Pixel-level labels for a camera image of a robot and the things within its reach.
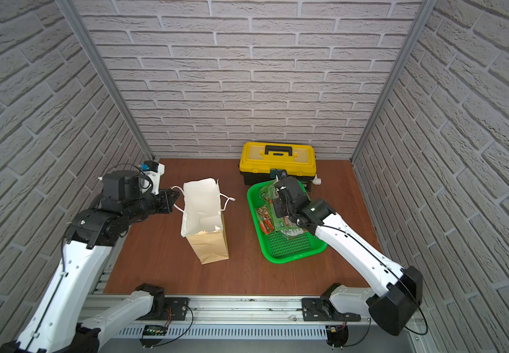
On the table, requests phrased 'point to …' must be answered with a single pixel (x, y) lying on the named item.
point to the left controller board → (153, 330)
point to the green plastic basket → (277, 248)
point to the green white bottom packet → (291, 229)
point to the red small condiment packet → (266, 226)
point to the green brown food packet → (264, 213)
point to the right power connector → (337, 336)
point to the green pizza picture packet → (267, 194)
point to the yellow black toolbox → (257, 159)
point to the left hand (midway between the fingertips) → (175, 187)
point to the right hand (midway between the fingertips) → (286, 198)
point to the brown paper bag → (202, 222)
